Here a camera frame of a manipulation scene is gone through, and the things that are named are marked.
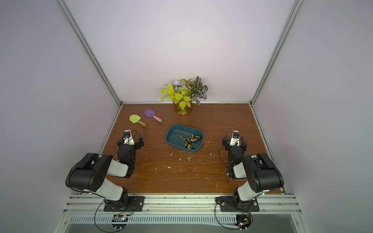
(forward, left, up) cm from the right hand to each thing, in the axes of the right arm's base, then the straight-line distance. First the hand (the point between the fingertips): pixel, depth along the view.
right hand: (237, 134), depth 87 cm
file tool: (+6, +30, -10) cm, 33 cm away
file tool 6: (0, +31, -8) cm, 32 cm away
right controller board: (-42, +2, -12) cm, 44 cm away
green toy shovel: (+19, +73, -10) cm, 76 cm away
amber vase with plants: (+29, +35, +9) cm, 46 cm away
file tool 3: (+1, +27, -8) cm, 28 cm away
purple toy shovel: (+25, +63, -10) cm, 68 cm away
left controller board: (-45, +64, -14) cm, 79 cm away
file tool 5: (-3, +33, -8) cm, 34 cm away
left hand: (-1, +65, +1) cm, 65 cm away
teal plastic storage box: (+1, +42, -10) cm, 43 cm away
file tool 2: (-6, +29, -8) cm, 30 cm away
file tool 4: (-2, +28, -8) cm, 29 cm away
